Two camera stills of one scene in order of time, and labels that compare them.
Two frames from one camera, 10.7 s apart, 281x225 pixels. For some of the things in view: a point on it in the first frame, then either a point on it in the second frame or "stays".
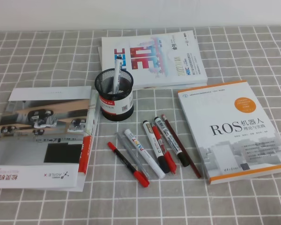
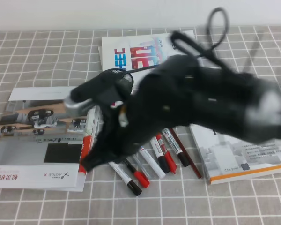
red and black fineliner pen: x=138 y=176 stays
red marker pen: x=169 y=161 stays
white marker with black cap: x=117 y=66 to x=131 y=185
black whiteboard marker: x=182 y=157 stays
